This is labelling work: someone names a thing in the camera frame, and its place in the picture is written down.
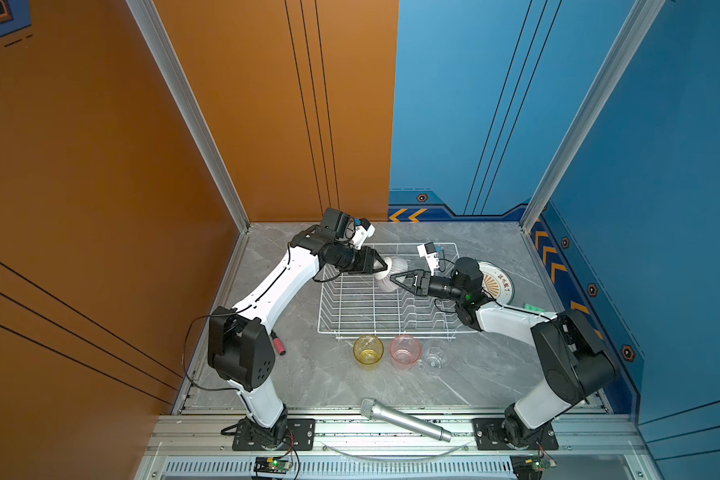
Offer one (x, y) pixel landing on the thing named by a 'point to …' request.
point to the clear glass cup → (435, 356)
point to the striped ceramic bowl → (394, 267)
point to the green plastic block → (534, 308)
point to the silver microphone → (375, 410)
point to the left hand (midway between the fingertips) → (381, 265)
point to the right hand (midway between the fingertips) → (393, 283)
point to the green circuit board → (273, 465)
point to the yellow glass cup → (368, 350)
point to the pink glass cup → (405, 350)
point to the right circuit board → (530, 467)
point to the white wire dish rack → (355, 305)
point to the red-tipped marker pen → (278, 343)
